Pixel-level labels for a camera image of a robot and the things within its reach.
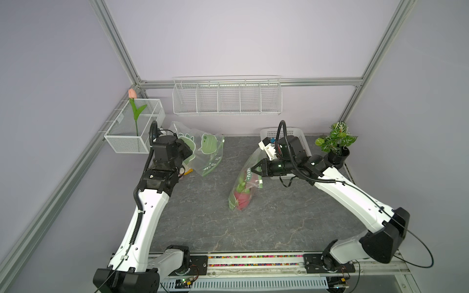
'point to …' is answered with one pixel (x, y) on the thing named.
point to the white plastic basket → (271, 132)
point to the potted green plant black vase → (336, 143)
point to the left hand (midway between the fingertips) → (184, 143)
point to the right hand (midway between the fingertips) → (251, 169)
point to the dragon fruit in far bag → (242, 196)
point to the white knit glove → (190, 170)
